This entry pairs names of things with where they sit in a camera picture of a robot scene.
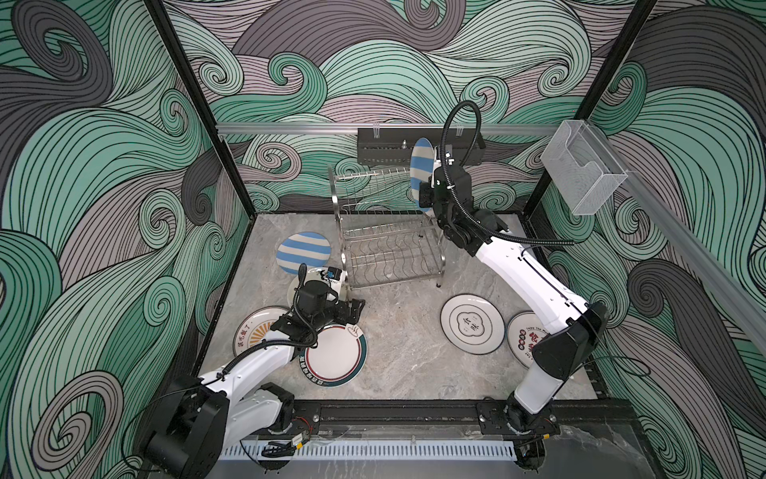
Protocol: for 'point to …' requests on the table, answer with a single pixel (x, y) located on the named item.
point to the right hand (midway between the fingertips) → (436, 176)
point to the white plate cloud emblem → (473, 323)
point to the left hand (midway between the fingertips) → (351, 295)
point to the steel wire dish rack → (385, 238)
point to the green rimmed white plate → (339, 358)
